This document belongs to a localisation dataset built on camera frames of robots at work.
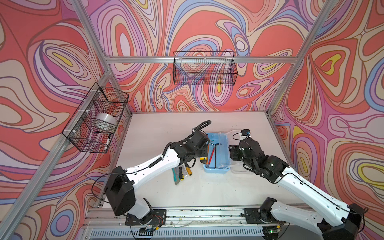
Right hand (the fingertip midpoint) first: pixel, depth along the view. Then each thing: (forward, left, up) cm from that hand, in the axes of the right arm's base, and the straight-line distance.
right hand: (234, 150), depth 76 cm
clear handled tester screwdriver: (-1, +27, -19) cm, 33 cm away
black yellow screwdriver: (-5, +29, -18) cm, 34 cm away
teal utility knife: (-5, +31, -16) cm, 36 cm away
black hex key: (+9, +7, -19) cm, 22 cm away
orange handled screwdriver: (-2, +24, -18) cm, 30 cm away
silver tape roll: (+13, +65, +13) cm, 68 cm away
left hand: (+3, +13, -2) cm, 13 cm away
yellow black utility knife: (-3, +16, -3) cm, 17 cm away
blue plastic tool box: (+4, +6, -20) cm, 21 cm away
